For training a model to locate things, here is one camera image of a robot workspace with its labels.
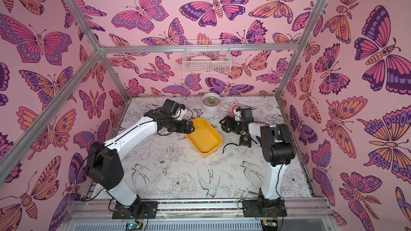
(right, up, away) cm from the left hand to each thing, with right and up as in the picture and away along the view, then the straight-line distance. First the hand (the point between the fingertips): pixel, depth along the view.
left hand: (190, 127), depth 86 cm
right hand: (+18, 0, +13) cm, 22 cm away
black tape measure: (+31, -8, +6) cm, 33 cm away
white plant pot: (+12, +14, +17) cm, 25 cm away
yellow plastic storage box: (+8, -8, +12) cm, 17 cm away
